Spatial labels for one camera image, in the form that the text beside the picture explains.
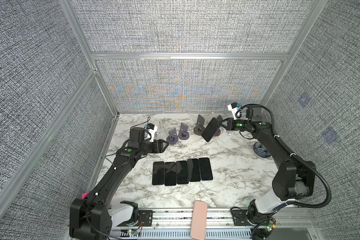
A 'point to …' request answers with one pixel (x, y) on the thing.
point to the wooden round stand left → (199, 128)
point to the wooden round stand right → (217, 133)
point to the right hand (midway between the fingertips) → (219, 121)
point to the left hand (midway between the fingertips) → (163, 143)
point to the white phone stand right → (225, 136)
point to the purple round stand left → (172, 138)
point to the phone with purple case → (158, 173)
